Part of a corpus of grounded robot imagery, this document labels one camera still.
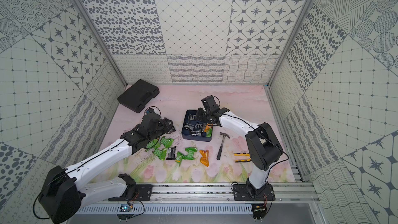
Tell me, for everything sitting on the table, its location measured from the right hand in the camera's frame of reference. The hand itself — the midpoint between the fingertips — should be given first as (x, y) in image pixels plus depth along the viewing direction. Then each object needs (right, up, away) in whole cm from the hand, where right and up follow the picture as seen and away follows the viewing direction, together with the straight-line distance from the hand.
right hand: (196, 118), depth 90 cm
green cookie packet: (-3, -18, -4) cm, 19 cm away
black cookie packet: (-14, -20, -5) cm, 25 cm away
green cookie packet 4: (-18, -9, -21) cm, 29 cm away
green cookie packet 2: (-17, -15, 0) cm, 23 cm away
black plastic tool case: (-44, +12, +15) cm, 48 cm away
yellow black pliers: (+27, -20, -4) cm, 34 cm away
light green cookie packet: (-9, -21, -6) cm, 24 cm away
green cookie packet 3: (-20, -20, -4) cm, 28 cm away
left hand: (-14, 0, -8) cm, 16 cm away
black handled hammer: (+17, -11, +3) cm, 20 cm away
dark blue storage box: (-2, -8, +5) cm, 10 cm away
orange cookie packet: (+5, -22, -8) cm, 23 cm away
